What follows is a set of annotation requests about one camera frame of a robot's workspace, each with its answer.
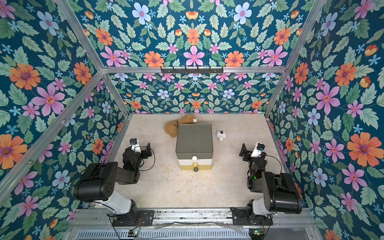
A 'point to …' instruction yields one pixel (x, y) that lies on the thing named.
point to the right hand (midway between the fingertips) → (252, 145)
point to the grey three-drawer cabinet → (194, 146)
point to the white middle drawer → (206, 162)
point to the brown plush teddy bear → (171, 127)
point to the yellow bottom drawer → (195, 167)
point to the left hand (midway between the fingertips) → (142, 143)
